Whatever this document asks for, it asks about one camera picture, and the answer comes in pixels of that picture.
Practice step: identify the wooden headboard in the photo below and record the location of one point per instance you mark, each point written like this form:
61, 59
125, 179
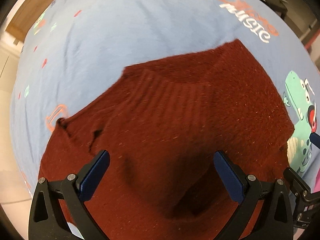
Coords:
25, 17

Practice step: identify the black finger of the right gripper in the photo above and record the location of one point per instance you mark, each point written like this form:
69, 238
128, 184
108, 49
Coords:
300, 189

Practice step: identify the light blue dinosaur bedsheet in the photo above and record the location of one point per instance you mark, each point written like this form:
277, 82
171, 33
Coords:
78, 49

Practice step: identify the dark red knitted sweater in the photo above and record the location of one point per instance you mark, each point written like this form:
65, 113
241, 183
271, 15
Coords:
162, 122

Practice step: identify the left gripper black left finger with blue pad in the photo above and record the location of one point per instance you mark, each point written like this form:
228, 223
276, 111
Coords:
47, 221

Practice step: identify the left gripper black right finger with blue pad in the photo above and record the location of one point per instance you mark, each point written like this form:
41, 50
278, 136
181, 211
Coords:
275, 218

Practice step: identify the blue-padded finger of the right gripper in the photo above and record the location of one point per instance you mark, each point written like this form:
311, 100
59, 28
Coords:
315, 139

